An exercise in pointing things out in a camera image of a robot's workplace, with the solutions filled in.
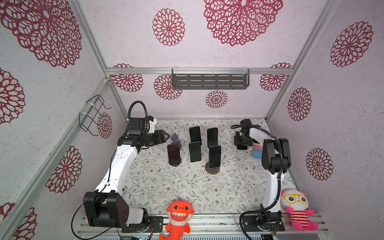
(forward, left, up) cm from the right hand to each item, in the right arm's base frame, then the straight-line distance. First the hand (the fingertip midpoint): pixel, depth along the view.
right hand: (241, 140), depth 105 cm
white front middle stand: (-21, +32, 0) cm, 38 cm away
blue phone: (-16, +32, +11) cm, 38 cm away
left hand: (-17, +48, +22) cm, 56 cm away
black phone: (-5, +46, +7) cm, 47 cm away
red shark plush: (-49, +39, +7) cm, 63 cm away
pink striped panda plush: (-42, -18, +5) cm, 46 cm away
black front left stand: (-18, +46, +1) cm, 49 cm away
